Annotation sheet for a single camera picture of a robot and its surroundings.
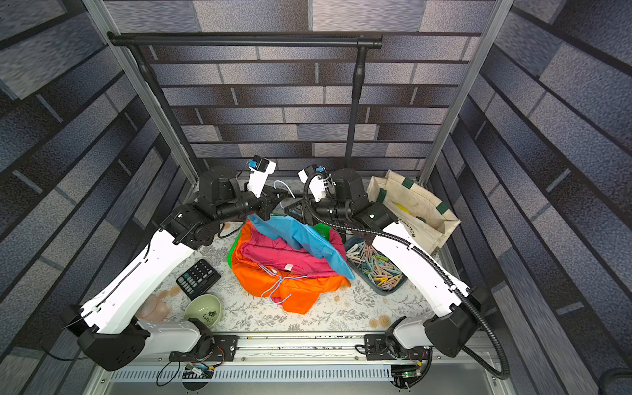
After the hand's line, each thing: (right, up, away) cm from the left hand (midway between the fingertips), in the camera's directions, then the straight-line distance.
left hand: (286, 190), depth 63 cm
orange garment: (+3, -31, +12) cm, 34 cm away
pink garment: (-6, -21, +24) cm, 32 cm away
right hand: (0, -5, +2) cm, 5 cm away
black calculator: (-34, -31, +22) cm, 51 cm away
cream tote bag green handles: (+46, -6, +28) cm, 54 cm away
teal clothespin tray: (+29, -27, +25) cm, 47 cm away
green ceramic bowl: (-29, -38, +15) cm, 50 cm away
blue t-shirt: (+6, -13, +2) cm, 14 cm away
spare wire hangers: (-4, -27, +13) cm, 31 cm away
